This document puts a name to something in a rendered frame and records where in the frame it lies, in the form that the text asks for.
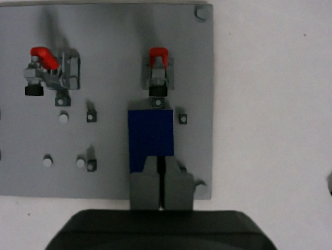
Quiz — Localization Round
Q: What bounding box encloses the dark blue rectangular plate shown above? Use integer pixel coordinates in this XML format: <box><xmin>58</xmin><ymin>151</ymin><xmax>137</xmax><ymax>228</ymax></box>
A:
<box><xmin>128</xmin><ymin>110</ymin><xmax>174</xmax><ymax>176</ymax></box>

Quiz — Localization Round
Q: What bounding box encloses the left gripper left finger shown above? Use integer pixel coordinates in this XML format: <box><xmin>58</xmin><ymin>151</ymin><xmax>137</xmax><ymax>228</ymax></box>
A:
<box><xmin>130</xmin><ymin>156</ymin><xmax>161</xmax><ymax>210</ymax></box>

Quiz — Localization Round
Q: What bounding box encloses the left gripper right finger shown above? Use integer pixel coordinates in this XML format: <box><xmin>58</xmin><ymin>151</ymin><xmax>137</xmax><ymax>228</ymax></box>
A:
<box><xmin>161</xmin><ymin>156</ymin><xmax>194</xmax><ymax>210</ymax></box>

